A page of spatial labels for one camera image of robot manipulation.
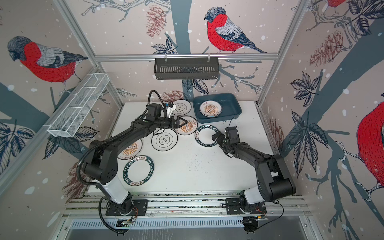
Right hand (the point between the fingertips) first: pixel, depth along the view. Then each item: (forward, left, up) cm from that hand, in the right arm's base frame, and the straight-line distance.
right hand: (215, 140), depth 93 cm
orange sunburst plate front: (+32, +3, -3) cm, 32 cm away
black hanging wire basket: (+46, +21, +24) cm, 56 cm away
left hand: (+3, +20, +15) cm, 25 cm away
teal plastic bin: (+35, -14, -4) cm, 37 cm away
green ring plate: (+6, +8, -4) cm, 11 cm away
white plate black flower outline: (+33, +25, -3) cm, 41 cm away
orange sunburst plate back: (+12, +18, -4) cm, 23 cm away
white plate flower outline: (+1, +33, -3) cm, 33 cm away
